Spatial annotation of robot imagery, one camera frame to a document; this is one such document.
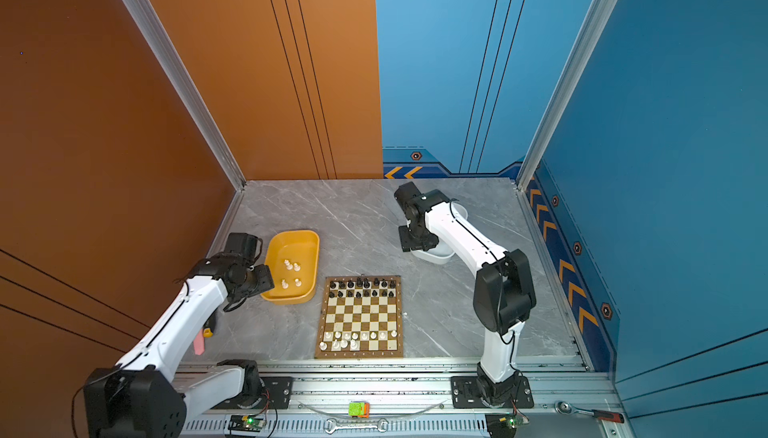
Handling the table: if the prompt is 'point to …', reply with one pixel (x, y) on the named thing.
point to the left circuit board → (246, 423)
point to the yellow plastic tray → (292, 258)
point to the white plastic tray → (442, 253)
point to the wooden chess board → (361, 318)
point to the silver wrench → (331, 425)
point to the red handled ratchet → (563, 408)
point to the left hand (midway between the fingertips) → (260, 281)
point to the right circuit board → (503, 425)
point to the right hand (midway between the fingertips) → (410, 246)
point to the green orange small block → (359, 408)
